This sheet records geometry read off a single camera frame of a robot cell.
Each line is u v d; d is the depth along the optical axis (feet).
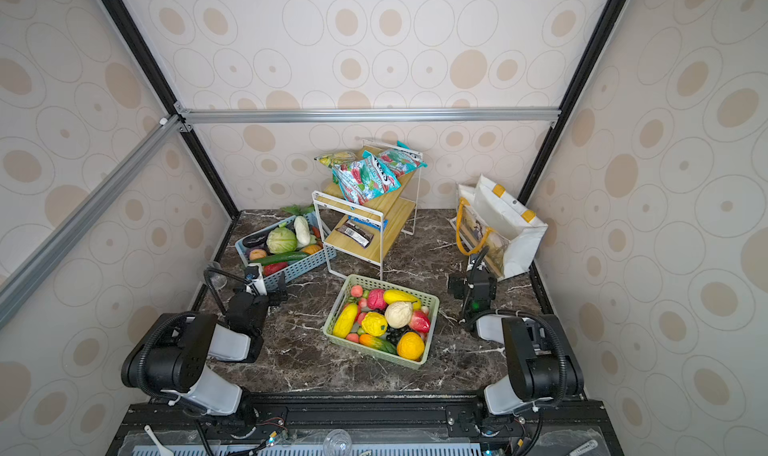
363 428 2.40
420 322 2.74
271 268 3.16
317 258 3.29
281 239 3.19
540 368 1.46
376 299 2.94
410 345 2.54
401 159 2.78
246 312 2.25
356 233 2.95
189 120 2.99
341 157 2.71
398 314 2.67
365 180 2.50
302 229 3.36
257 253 3.27
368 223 2.44
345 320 2.74
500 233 2.94
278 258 3.13
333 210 2.52
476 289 2.34
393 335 2.79
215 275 2.30
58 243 1.88
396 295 2.88
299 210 3.59
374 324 2.68
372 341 2.71
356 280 3.09
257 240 3.29
